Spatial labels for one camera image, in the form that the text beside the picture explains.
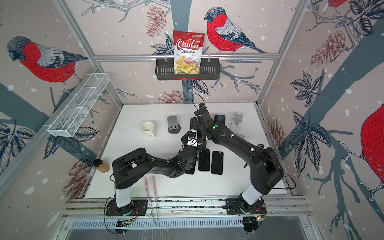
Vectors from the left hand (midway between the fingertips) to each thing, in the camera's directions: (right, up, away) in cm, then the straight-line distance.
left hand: (197, 134), depth 82 cm
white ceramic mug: (-34, +2, +18) cm, 39 cm away
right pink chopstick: (-22, -33, -6) cm, 40 cm away
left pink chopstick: (-26, -33, -6) cm, 42 cm away
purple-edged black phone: (-2, +6, -6) cm, 9 cm away
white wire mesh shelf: (-64, +6, -13) cm, 65 cm away
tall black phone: (+15, +8, +10) cm, 19 cm away
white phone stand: (+28, +8, +18) cm, 34 cm away
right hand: (-2, +6, +3) cm, 7 cm away
